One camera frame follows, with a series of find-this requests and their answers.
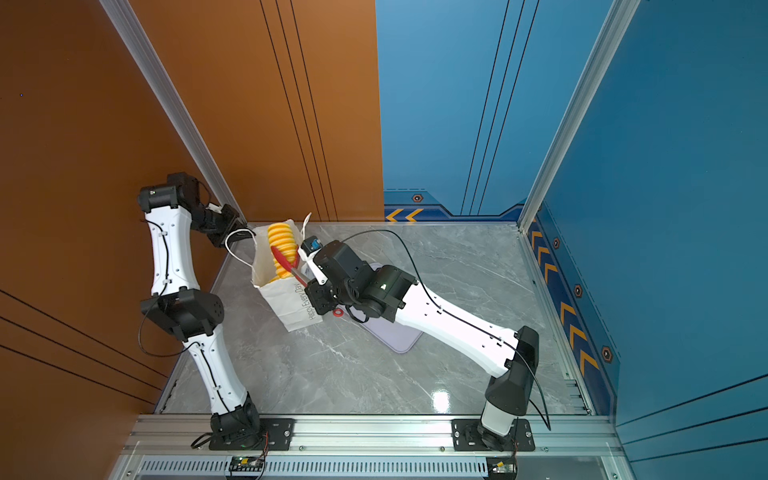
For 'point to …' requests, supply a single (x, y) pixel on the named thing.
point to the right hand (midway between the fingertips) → (311, 286)
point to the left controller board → (247, 463)
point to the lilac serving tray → (397, 336)
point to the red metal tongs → (294, 270)
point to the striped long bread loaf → (282, 238)
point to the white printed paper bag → (286, 297)
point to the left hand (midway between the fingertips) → (255, 227)
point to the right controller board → (502, 466)
